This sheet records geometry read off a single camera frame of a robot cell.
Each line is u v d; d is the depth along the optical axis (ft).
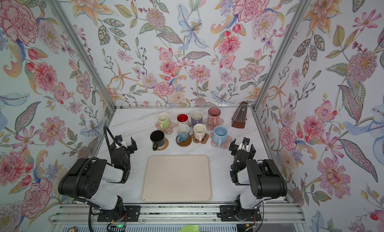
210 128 3.54
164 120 3.34
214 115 3.39
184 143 3.23
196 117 3.49
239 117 3.41
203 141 3.21
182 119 3.51
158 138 3.04
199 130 3.27
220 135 3.18
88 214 2.41
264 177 1.53
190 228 2.46
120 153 2.31
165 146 3.21
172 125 3.61
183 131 3.33
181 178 2.80
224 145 3.24
